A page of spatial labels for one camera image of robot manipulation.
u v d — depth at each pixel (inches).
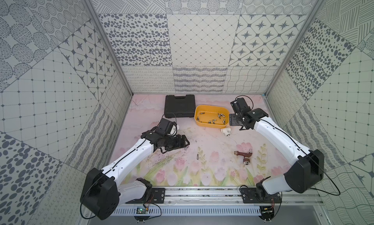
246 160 33.0
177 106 42.4
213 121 40.9
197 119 41.1
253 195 28.8
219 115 42.2
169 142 26.8
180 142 28.2
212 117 42.4
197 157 34.5
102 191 15.3
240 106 25.0
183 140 28.7
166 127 25.2
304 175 19.4
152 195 28.6
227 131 37.5
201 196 30.0
